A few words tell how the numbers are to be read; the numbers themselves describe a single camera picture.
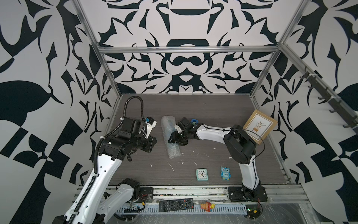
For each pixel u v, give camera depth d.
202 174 0.79
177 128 0.81
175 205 0.70
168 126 0.94
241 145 0.52
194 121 0.99
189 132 0.72
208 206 0.69
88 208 0.37
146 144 0.60
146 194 0.73
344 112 0.54
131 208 0.68
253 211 0.71
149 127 0.63
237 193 0.74
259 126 0.90
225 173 0.81
